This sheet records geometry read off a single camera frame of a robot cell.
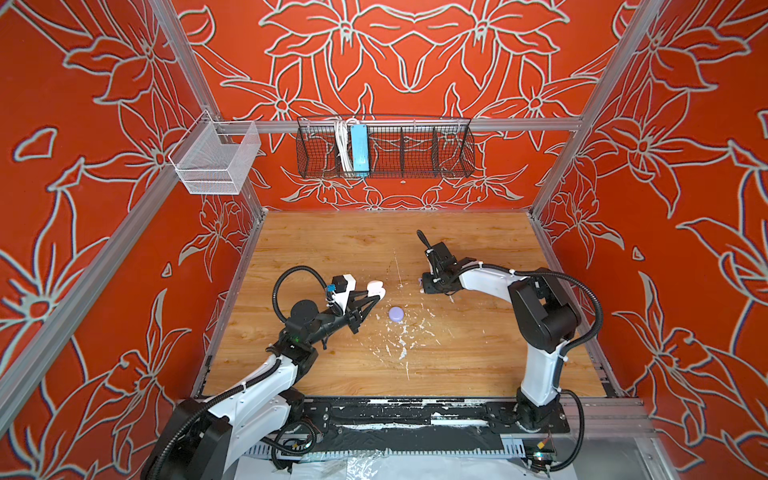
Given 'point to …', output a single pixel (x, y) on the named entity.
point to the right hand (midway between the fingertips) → (424, 282)
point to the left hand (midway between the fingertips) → (375, 295)
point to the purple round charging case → (396, 314)
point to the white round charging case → (375, 288)
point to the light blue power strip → (360, 149)
